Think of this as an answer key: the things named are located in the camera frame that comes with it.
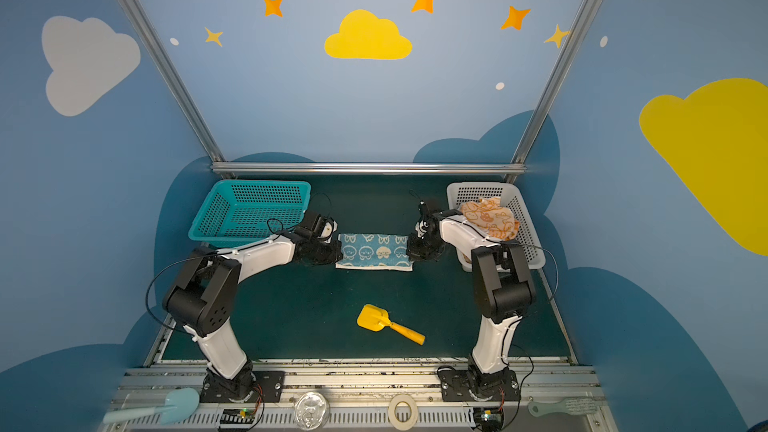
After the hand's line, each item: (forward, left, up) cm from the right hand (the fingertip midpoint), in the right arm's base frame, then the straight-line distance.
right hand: (412, 254), depth 94 cm
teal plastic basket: (+17, +64, -4) cm, 66 cm away
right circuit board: (-42, -20, -8) cm, 47 cm away
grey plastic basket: (+26, -17, +1) cm, 31 cm away
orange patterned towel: (+18, -28, 0) cm, 33 cm away
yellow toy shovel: (-20, +10, -3) cm, 23 cm away
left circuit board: (-45, +43, -7) cm, 62 cm away
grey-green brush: (-38, -39, -4) cm, 55 cm away
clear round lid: (-43, +23, +2) cm, 49 cm away
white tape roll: (-44, 0, -4) cm, 44 cm away
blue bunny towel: (+2, +13, -3) cm, 13 cm away
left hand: (0, +23, -1) cm, 23 cm away
